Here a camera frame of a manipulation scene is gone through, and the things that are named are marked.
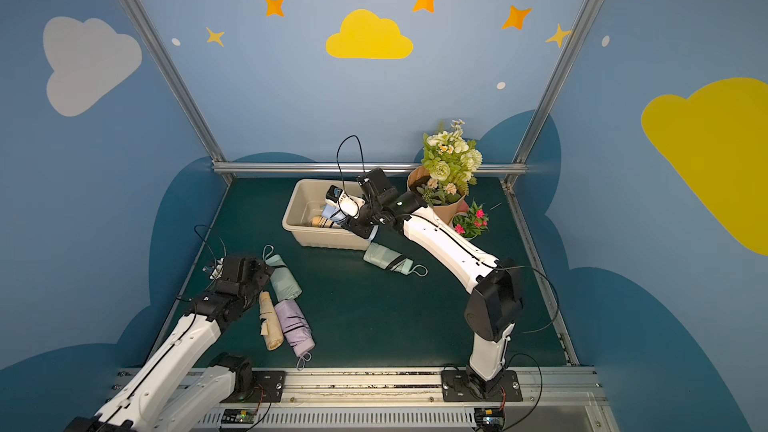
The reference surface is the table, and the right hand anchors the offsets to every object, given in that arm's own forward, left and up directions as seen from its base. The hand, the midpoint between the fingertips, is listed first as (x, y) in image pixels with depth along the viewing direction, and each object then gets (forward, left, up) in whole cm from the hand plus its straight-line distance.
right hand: (352, 213), depth 81 cm
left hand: (-13, +25, -12) cm, 31 cm away
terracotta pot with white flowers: (+17, -27, +4) cm, 33 cm away
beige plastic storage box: (+18, +21, -18) cm, 33 cm away
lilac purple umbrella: (-26, +14, -20) cm, 36 cm away
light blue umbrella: (-3, +4, +4) cm, 6 cm away
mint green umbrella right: (-2, -9, -21) cm, 23 cm away
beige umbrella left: (-25, +21, -18) cm, 37 cm away
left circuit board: (-46, +24, -24) cm, 57 cm away
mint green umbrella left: (-13, +21, -20) cm, 32 cm away
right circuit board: (-42, -38, -26) cm, 62 cm away
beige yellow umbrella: (+9, +14, -17) cm, 24 cm away
